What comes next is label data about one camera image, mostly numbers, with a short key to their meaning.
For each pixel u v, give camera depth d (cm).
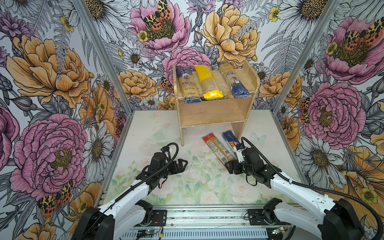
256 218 74
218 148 97
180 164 76
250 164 64
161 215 75
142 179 60
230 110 94
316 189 47
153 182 61
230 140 100
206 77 74
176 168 75
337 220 40
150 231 71
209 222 74
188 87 68
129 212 58
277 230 72
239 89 67
